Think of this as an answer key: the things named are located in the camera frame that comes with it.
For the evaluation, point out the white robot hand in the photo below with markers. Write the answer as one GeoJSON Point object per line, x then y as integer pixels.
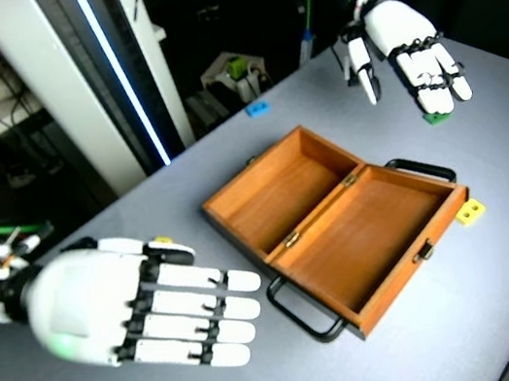
{"type": "Point", "coordinates": [82, 305]}
{"type": "Point", "coordinates": [395, 25]}

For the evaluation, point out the blue and white connector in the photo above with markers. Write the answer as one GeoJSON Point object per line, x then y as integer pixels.
{"type": "Point", "coordinates": [306, 48]}

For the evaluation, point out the small green toy block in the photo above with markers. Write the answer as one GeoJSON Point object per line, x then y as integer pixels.
{"type": "Point", "coordinates": [436, 119]}

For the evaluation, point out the small yellow toy block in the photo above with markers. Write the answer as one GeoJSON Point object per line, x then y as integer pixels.
{"type": "Point", "coordinates": [163, 239]}

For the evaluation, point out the blue toy block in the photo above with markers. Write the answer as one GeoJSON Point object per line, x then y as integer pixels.
{"type": "Point", "coordinates": [257, 109]}

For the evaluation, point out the white tray with green item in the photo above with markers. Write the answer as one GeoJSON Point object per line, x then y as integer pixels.
{"type": "Point", "coordinates": [234, 75]}

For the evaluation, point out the yellow block with two holes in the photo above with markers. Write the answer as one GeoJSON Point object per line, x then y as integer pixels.
{"type": "Point", "coordinates": [470, 211]}

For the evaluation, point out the white column with blue light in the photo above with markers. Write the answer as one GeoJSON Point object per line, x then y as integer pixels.
{"type": "Point", "coordinates": [63, 86]}

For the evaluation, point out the grey table cloth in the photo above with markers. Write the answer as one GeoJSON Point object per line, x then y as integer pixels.
{"type": "Point", "coordinates": [411, 350]}

